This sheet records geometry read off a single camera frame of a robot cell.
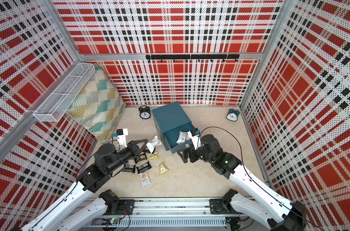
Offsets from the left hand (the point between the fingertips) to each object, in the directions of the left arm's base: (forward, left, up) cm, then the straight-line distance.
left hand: (150, 141), depth 68 cm
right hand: (-1, -18, -6) cm, 19 cm away
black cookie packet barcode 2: (-4, +9, -26) cm, 27 cm away
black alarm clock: (+38, +14, -20) cm, 45 cm away
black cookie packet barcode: (-3, +16, -25) cm, 30 cm away
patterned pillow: (+26, +36, -2) cm, 44 cm away
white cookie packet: (+8, -16, -9) cm, 20 cm away
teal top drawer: (+8, -10, -11) cm, 17 cm away
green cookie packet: (+4, +4, -25) cm, 26 cm away
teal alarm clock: (+36, -53, -22) cm, 68 cm away
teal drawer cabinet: (+18, -8, -6) cm, 21 cm away
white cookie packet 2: (-10, +7, -26) cm, 29 cm away
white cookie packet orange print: (-1, -1, -1) cm, 2 cm away
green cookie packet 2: (-4, -3, -24) cm, 25 cm away
